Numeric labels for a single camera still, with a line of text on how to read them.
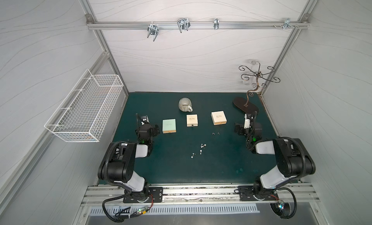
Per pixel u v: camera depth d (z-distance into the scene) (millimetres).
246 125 851
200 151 884
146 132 716
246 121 846
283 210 715
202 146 907
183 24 766
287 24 766
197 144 910
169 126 978
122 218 669
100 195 749
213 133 962
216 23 784
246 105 1107
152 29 785
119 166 440
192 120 1010
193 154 881
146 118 830
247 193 728
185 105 1072
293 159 474
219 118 1014
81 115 680
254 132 727
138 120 770
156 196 730
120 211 717
